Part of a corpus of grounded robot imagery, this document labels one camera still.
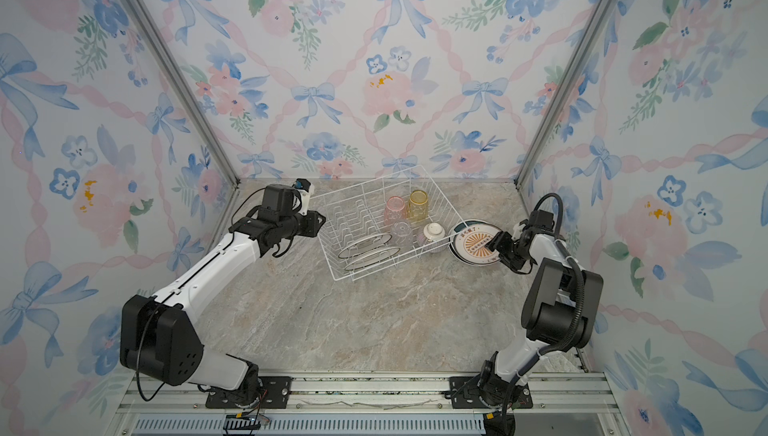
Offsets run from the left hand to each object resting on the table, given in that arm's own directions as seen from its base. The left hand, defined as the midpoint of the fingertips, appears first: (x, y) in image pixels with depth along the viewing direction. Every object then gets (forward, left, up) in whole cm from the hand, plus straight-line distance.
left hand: (320, 215), depth 85 cm
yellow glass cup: (+12, -29, -10) cm, 33 cm away
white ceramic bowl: (+4, -34, -13) cm, 37 cm away
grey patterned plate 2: (-10, -16, -5) cm, 20 cm away
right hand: (-2, -53, -14) cm, 55 cm away
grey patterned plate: (-1, -12, -13) cm, 18 cm away
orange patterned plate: (+2, -47, -17) cm, 50 cm away
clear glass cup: (0, -23, -10) cm, 25 cm away
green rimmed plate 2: (+7, -42, -15) cm, 45 cm away
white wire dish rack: (+11, -18, -18) cm, 27 cm away
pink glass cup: (+13, -22, -13) cm, 28 cm away
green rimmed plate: (-4, -43, -17) cm, 47 cm away
